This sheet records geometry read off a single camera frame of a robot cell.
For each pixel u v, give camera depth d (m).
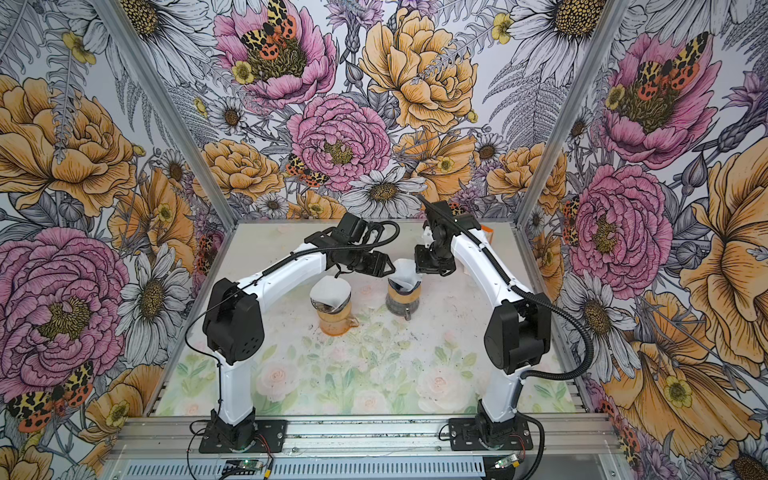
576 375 0.44
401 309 0.94
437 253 0.73
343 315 0.85
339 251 0.70
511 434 0.70
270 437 0.74
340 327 0.92
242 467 0.71
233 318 0.52
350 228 0.73
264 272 0.56
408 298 0.88
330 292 0.83
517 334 0.48
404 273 0.89
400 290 0.89
